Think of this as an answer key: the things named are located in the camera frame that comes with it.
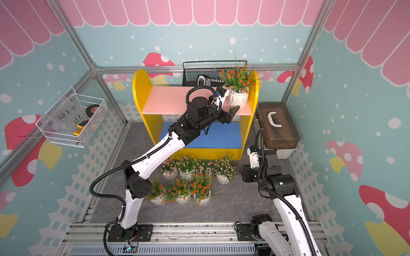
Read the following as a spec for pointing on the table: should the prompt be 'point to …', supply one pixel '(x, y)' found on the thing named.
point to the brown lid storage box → (281, 133)
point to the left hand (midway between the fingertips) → (231, 104)
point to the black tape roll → (92, 109)
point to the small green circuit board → (129, 248)
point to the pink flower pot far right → (223, 168)
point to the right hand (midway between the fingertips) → (244, 168)
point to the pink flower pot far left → (168, 169)
